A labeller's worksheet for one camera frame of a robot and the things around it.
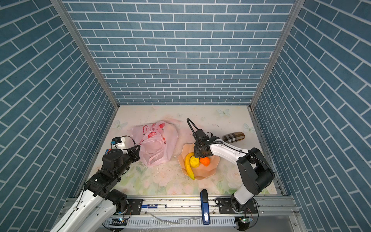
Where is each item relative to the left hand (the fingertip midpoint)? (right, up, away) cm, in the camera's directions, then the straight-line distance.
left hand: (145, 146), depth 76 cm
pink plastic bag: (+2, +1, +15) cm, 15 cm away
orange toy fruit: (+33, -10, +8) cm, 35 cm away
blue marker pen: (+6, -30, -2) cm, 31 cm away
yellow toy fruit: (+26, -11, +9) cm, 30 cm away
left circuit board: (-12, -38, -3) cm, 40 cm away
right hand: (+30, -7, +15) cm, 35 cm away
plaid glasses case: (+54, +2, +23) cm, 58 cm away
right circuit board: (+52, -36, -5) cm, 63 cm away
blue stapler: (+31, -25, 0) cm, 40 cm away
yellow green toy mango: (+23, -12, +7) cm, 27 cm away
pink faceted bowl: (+31, -17, +10) cm, 37 cm away
